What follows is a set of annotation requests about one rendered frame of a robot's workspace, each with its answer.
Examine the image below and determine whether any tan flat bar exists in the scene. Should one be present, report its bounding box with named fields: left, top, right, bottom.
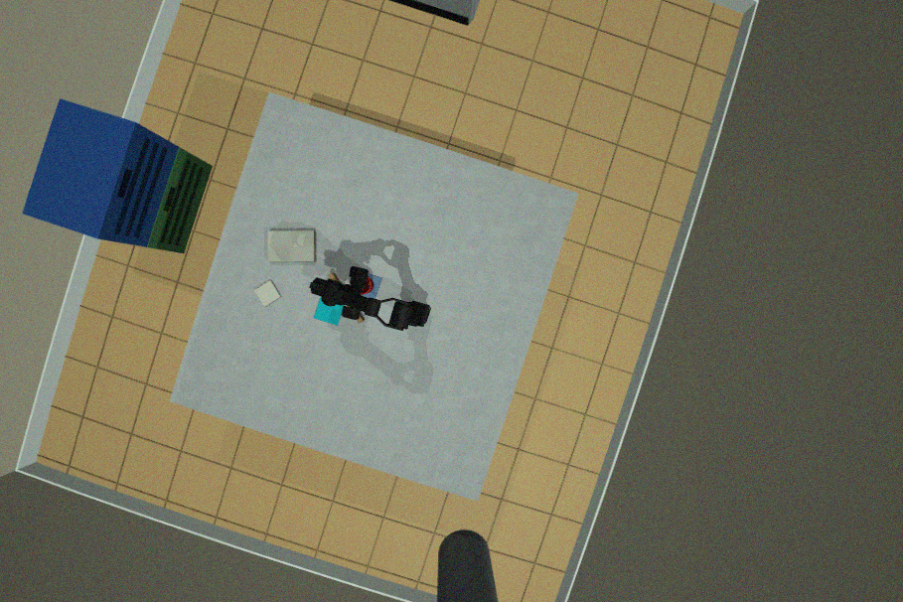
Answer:
left=329, top=272, right=365, bottom=323

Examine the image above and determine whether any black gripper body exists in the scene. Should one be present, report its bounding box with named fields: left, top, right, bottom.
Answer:
left=341, top=266, right=368, bottom=320

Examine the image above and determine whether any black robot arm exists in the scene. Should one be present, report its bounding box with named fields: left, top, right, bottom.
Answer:
left=309, top=277, right=431, bottom=331

